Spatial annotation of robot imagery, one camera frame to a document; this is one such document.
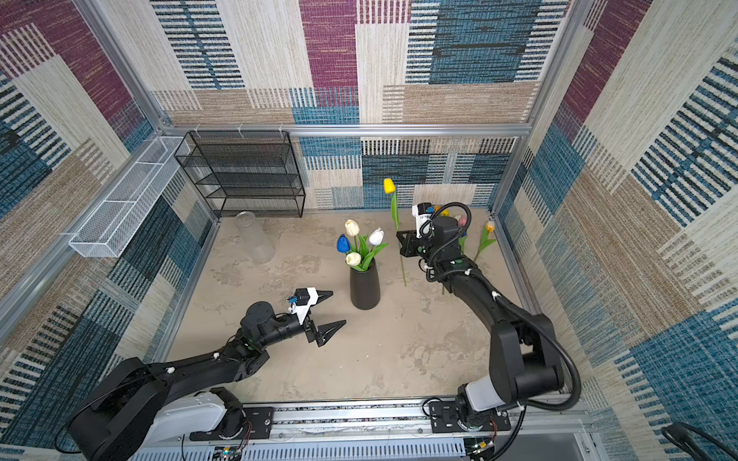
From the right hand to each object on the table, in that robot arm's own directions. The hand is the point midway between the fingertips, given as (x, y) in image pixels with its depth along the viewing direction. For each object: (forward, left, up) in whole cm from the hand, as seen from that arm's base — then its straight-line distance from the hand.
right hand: (397, 237), depth 86 cm
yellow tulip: (+11, +2, +10) cm, 15 cm away
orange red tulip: (-2, -9, +14) cm, 17 cm away
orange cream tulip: (+12, -35, -19) cm, 41 cm away
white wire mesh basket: (-6, +72, +14) cm, 73 cm away
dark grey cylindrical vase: (-11, +10, -11) cm, 18 cm away
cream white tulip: (-5, +12, +10) cm, 17 cm away
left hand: (-20, +17, -3) cm, 26 cm away
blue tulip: (-10, +15, +10) cm, 20 cm away
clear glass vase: (+12, +49, -12) cm, 52 cm away
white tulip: (-6, +6, +8) cm, 11 cm away
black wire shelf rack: (+35, +54, -2) cm, 64 cm away
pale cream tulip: (-14, +12, +10) cm, 21 cm away
